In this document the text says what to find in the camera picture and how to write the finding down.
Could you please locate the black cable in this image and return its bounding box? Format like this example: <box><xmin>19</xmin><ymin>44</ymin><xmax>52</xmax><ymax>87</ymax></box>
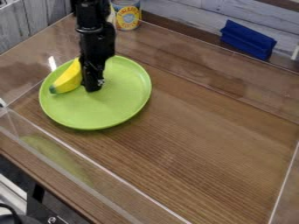
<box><xmin>0</xmin><ymin>202</ymin><xmax>24</xmax><ymax>224</ymax></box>

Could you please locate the clear acrylic enclosure wall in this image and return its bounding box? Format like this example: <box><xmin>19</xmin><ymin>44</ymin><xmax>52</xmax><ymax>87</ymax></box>
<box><xmin>0</xmin><ymin>17</ymin><xmax>299</xmax><ymax>224</ymax></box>

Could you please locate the green round plate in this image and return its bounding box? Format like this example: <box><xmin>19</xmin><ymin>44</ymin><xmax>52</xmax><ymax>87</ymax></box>
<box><xmin>39</xmin><ymin>55</ymin><xmax>153</xmax><ymax>130</ymax></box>

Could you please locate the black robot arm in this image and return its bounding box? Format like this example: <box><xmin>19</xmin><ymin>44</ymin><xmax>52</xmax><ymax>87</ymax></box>
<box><xmin>71</xmin><ymin>0</ymin><xmax>116</xmax><ymax>92</ymax></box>

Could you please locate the yellow toy banana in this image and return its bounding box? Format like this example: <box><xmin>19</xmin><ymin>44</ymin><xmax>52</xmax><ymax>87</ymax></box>
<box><xmin>50</xmin><ymin>58</ymin><xmax>82</xmax><ymax>94</ymax></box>

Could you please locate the yellow blue labelled can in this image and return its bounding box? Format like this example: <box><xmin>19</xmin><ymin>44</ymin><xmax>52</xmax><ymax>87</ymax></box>
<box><xmin>110</xmin><ymin>0</ymin><xmax>142</xmax><ymax>31</ymax></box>

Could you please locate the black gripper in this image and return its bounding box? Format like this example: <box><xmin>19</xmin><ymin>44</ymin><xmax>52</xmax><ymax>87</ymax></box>
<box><xmin>76</xmin><ymin>23</ymin><xmax>116</xmax><ymax>92</ymax></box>

